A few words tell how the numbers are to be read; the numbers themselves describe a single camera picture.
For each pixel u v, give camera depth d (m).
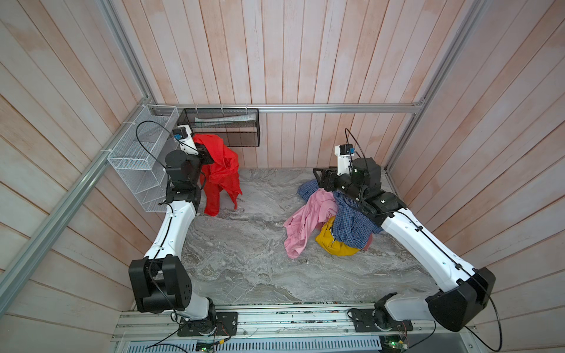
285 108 0.94
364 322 0.73
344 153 0.61
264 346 0.70
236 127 1.04
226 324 0.73
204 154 0.67
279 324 0.75
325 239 0.88
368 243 0.90
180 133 0.61
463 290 0.39
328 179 0.63
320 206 0.91
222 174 0.77
